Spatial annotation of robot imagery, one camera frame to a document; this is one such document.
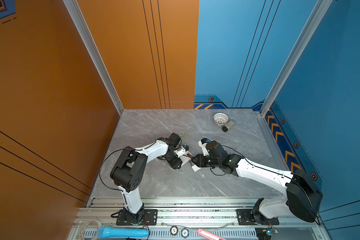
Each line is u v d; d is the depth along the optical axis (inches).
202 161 28.3
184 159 34.3
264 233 27.8
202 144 29.5
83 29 29.9
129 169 19.2
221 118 44.3
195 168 35.7
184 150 33.4
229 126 41.7
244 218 28.5
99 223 28.3
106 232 26.4
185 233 27.4
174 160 31.9
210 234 27.4
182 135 41.6
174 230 27.7
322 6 27.4
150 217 28.8
